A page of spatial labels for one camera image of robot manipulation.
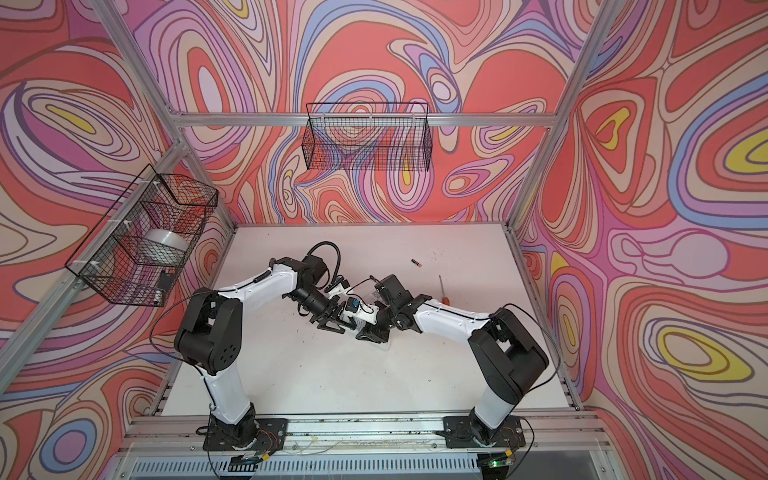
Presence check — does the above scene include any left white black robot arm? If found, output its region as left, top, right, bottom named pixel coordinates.
left=174, top=255, right=344, bottom=426

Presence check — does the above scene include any small black item in basket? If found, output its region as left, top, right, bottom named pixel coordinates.
left=157, top=270, right=174, bottom=292

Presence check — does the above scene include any left black wire basket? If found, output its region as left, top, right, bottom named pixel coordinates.
left=65, top=166, right=219, bottom=307

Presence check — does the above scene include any orange handle screwdriver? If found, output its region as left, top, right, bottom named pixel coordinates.
left=438, top=275, right=450, bottom=305

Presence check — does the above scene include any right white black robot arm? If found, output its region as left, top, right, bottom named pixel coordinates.
left=351, top=275, right=550, bottom=437

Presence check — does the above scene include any white bowl in basket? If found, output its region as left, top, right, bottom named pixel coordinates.
left=144, top=229, right=189, bottom=252

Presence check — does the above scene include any small white remote control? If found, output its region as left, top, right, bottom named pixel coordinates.
left=342, top=288, right=389, bottom=347

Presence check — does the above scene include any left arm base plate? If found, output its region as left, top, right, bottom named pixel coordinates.
left=203, top=415, right=289, bottom=453

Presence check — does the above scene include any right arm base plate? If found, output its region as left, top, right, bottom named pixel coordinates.
left=436, top=414, right=527, bottom=451

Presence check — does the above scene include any back black wire basket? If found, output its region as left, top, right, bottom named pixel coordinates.
left=301, top=101, right=433, bottom=172

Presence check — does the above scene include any black wire basket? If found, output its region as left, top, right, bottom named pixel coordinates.
left=301, top=101, right=433, bottom=172
left=65, top=166, right=219, bottom=307

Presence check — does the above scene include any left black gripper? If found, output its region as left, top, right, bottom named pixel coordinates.
left=289, top=288, right=358, bottom=333

